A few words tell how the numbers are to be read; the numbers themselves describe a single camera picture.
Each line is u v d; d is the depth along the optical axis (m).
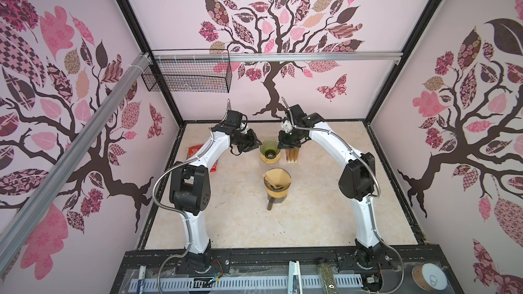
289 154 1.03
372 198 0.60
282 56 0.95
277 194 0.81
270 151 0.95
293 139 0.78
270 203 0.81
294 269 0.70
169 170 0.47
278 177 0.81
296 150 1.03
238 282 0.70
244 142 0.81
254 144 0.82
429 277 0.66
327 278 0.67
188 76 1.22
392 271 0.72
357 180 0.55
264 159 0.92
